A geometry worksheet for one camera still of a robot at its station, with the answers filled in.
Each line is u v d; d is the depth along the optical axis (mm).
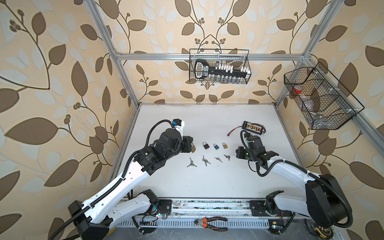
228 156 930
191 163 906
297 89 873
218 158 914
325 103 734
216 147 961
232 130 1046
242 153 788
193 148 708
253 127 1050
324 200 410
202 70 845
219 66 823
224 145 964
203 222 701
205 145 970
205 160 911
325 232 654
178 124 612
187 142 598
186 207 753
